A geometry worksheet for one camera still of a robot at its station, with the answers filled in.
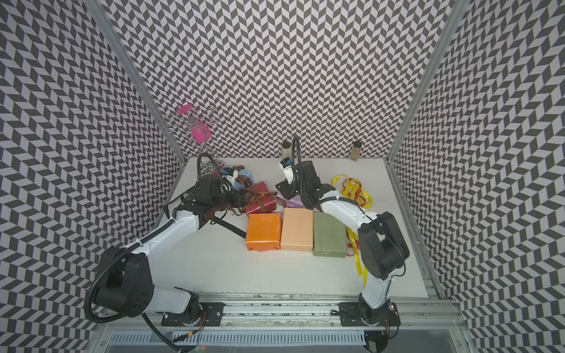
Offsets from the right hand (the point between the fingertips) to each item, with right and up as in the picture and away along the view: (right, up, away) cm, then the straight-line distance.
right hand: (282, 185), depth 88 cm
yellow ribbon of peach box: (+26, +1, +18) cm, 32 cm away
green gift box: (+19, -20, -3) cm, 27 cm away
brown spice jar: (+37, +17, +26) cm, 48 cm away
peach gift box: (+6, -18, -1) cm, 19 cm away
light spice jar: (+1, +18, +24) cm, 30 cm away
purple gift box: (+5, -8, +12) cm, 15 cm away
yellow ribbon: (+31, -33, -5) cm, 45 cm away
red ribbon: (+33, -1, +15) cm, 36 cm away
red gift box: (-10, -6, +6) cm, 13 cm away
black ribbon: (-24, -19, +9) cm, 31 cm away
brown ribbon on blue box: (-20, -7, -16) cm, 27 cm away
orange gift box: (-7, -18, -3) cm, 20 cm away
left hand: (-14, -3, -1) cm, 14 cm away
